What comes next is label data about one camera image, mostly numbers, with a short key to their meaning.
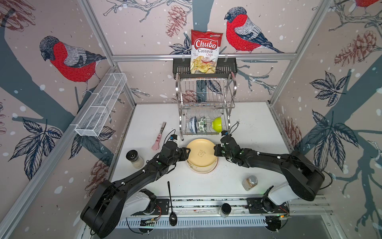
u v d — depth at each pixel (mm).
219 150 794
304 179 438
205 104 1025
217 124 927
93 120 713
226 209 646
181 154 758
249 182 728
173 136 765
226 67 951
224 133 804
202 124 902
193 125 901
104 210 402
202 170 836
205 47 832
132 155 805
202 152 885
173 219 698
